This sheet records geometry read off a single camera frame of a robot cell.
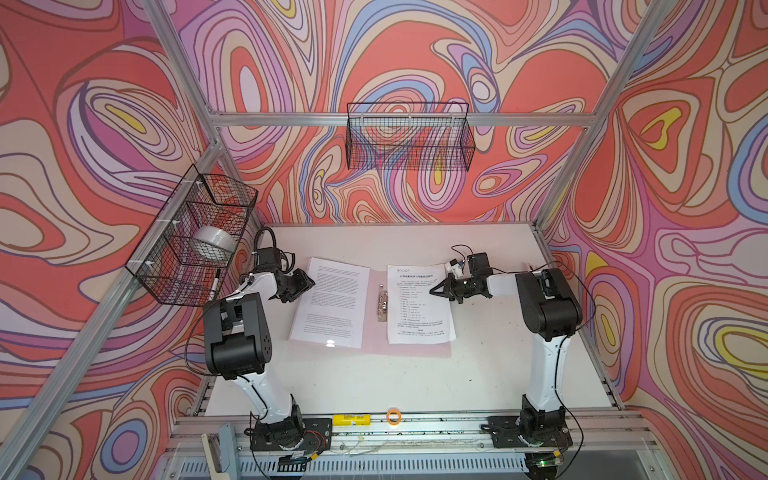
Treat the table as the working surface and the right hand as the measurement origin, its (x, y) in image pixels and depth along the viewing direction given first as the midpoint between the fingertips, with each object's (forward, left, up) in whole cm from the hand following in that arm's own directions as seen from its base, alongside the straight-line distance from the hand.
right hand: (433, 296), depth 100 cm
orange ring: (-36, +15, 0) cm, 39 cm away
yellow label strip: (-37, +26, +2) cm, 45 cm away
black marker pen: (-11, +58, +27) cm, 65 cm away
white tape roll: (-3, +57, +34) cm, 67 cm away
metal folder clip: (-4, +17, +2) cm, 18 cm away
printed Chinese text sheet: (-7, +7, 0) cm, 9 cm away
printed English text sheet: (-5, +33, +1) cm, 34 cm away
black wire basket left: (-5, +61, +36) cm, 71 cm away
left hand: (+3, +40, +6) cm, 41 cm away
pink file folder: (-12, +20, +2) cm, 23 cm away
